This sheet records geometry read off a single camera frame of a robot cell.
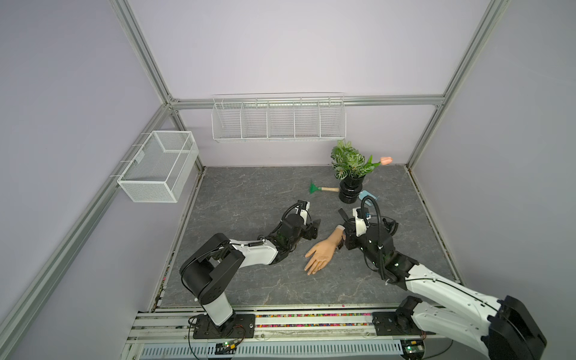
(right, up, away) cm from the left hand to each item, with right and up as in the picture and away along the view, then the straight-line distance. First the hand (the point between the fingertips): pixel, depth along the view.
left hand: (313, 219), depth 89 cm
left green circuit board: (-30, -40, -17) cm, 52 cm away
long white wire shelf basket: (-14, +44, +9) cm, 47 cm away
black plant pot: (+17, +12, +10) cm, 23 cm away
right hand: (+12, 0, -7) cm, 14 cm away
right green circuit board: (+31, -40, -17) cm, 54 cm away
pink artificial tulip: (+27, +23, -3) cm, 36 cm away
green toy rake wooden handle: (+2, +12, +23) cm, 26 cm away
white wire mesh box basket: (-58, +19, -6) cm, 61 cm away
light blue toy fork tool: (+26, +10, +20) cm, 34 cm away
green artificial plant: (+13, +23, -2) cm, 27 cm away
